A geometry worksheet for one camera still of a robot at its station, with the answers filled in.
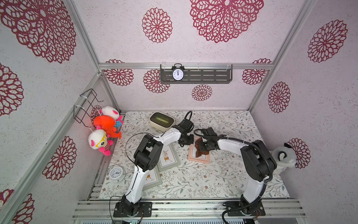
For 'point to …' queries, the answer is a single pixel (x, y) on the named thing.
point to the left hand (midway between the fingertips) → (191, 144)
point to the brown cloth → (199, 152)
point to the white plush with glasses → (98, 140)
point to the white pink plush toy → (111, 111)
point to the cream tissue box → (161, 122)
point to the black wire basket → (79, 113)
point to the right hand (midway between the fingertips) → (199, 146)
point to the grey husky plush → (285, 157)
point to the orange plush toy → (107, 123)
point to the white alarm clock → (117, 173)
